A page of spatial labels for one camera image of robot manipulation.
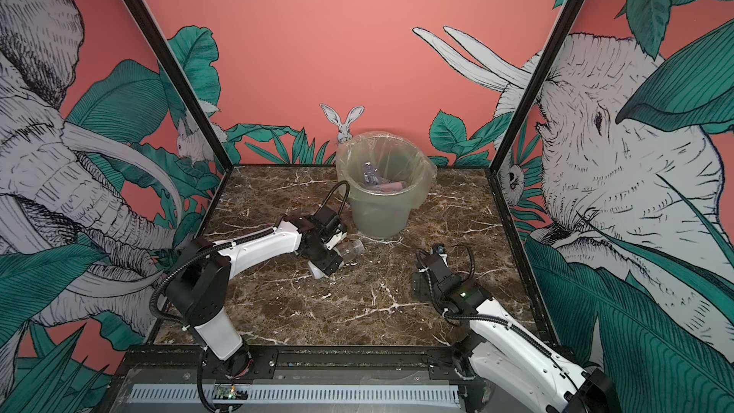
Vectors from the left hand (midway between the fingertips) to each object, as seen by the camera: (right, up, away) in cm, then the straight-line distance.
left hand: (328, 257), depth 88 cm
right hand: (+30, -4, -7) cm, 31 cm away
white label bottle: (+6, 0, +7) cm, 9 cm away
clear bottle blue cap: (+21, +22, +2) cm, 31 cm away
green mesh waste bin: (+18, +27, +14) cm, 35 cm away
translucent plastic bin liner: (+19, +27, +14) cm, 36 cm away
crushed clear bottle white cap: (+14, +26, -2) cm, 29 cm away
